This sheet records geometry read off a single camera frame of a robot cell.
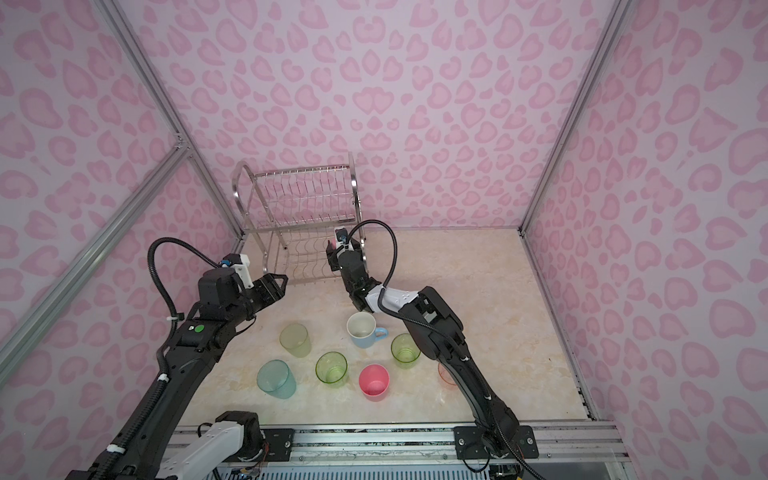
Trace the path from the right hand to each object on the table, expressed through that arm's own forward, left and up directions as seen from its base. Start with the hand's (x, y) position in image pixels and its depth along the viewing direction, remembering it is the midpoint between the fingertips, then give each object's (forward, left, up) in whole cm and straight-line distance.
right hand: (339, 235), depth 95 cm
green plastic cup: (-31, -21, -16) cm, 41 cm away
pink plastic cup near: (-40, -13, -16) cm, 45 cm away
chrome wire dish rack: (+17, +21, -6) cm, 27 cm away
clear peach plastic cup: (-44, -30, +3) cm, 54 cm away
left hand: (-22, +11, +7) cm, 25 cm away
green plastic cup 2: (-36, 0, -17) cm, 40 cm away
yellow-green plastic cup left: (-27, +13, -18) cm, 35 cm away
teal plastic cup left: (-40, +14, -14) cm, 45 cm away
